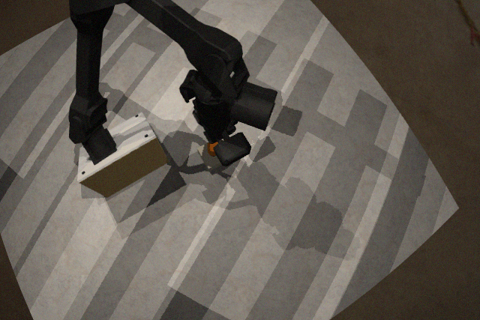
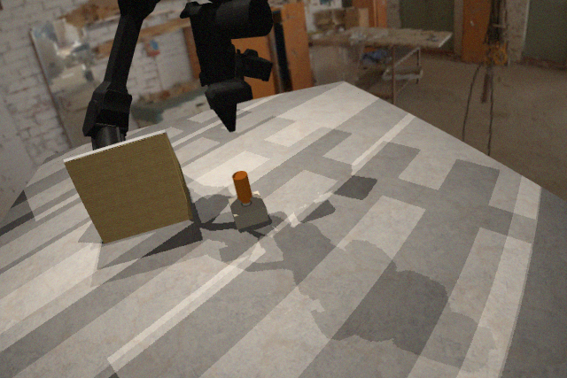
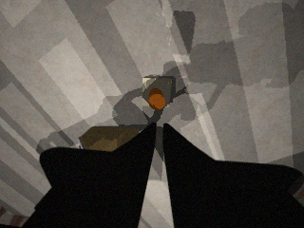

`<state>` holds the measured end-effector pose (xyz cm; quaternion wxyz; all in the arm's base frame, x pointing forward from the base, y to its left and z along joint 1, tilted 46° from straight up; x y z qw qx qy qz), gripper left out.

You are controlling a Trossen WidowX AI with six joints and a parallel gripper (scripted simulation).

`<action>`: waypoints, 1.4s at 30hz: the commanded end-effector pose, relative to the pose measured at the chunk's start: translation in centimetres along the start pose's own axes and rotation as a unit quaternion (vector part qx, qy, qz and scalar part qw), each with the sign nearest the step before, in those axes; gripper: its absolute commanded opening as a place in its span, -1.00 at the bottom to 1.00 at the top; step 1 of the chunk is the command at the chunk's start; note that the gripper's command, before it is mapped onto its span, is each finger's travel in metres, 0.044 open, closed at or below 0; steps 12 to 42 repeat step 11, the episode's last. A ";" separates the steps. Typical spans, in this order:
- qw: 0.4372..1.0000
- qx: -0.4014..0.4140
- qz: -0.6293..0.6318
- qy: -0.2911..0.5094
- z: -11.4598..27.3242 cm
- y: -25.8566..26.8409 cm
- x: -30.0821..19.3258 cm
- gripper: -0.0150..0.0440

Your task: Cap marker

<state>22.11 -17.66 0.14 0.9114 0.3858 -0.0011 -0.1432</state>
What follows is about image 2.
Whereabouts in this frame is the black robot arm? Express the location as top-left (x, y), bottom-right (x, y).
top-left (82, 0), bottom-right (274, 150)

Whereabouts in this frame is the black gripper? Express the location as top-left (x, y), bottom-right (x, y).
top-left (195, 38), bottom-right (253, 132)

